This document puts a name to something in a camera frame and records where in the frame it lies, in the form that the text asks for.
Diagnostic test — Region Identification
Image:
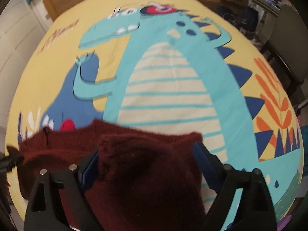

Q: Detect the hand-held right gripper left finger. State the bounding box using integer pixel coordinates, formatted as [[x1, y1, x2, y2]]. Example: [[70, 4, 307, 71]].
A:
[[26, 149, 104, 231]]

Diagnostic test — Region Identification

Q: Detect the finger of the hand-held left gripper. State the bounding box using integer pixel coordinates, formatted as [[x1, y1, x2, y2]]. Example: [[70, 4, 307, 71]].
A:
[[0, 155, 24, 172]]

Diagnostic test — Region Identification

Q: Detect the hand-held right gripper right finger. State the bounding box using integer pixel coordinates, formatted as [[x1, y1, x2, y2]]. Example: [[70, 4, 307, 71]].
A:
[[194, 141, 277, 231]]

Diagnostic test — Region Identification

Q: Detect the dark red knit sweater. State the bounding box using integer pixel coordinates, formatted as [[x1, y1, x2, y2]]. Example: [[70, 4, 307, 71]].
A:
[[7, 119, 208, 231]]

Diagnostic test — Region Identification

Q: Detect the yellow dinosaur printed bedspread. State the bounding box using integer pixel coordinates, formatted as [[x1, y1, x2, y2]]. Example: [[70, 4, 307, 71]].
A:
[[5, 0, 304, 231]]

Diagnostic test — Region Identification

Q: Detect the pink purple cloth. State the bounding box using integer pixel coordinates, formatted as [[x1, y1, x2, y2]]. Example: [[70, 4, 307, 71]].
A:
[[277, 214, 293, 231]]

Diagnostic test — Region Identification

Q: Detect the white wardrobe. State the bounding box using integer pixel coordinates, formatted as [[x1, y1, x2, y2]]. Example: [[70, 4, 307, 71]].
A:
[[0, 0, 52, 128]]

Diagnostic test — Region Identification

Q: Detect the black backpack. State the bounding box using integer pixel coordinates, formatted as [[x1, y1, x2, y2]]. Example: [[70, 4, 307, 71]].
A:
[[214, 6, 241, 27]]

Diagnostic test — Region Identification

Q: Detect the dark blue bag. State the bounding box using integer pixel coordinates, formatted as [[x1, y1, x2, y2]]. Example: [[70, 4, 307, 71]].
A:
[[241, 6, 259, 33]]

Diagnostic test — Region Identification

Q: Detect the grey-green chair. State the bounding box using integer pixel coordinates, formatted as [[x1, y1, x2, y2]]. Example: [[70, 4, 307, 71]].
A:
[[261, 3, 308, 97]]

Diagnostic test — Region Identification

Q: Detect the wooden bed headboard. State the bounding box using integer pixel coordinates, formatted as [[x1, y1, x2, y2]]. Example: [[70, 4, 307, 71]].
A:
[[43, 0, 80, 21]]

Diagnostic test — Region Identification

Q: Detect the white study desk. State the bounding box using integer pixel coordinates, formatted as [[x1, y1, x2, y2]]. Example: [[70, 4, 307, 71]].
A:
[[248, 0, 308, 17]]

